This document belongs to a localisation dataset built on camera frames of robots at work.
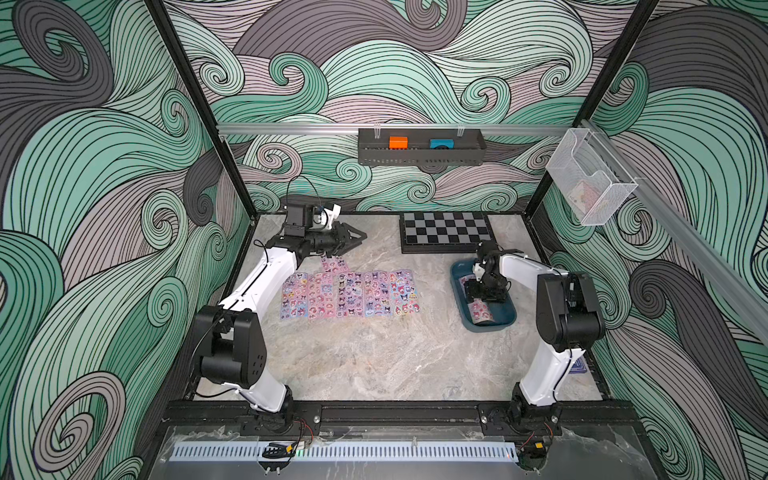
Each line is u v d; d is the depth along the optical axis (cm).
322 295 96
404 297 95
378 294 97
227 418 74
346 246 73
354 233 78
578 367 80
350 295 96
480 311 90
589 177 77
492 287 80
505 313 90
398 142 93
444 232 110
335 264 104
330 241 73
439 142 96
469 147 95
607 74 81
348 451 70
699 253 58
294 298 95
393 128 94
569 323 50
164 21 72
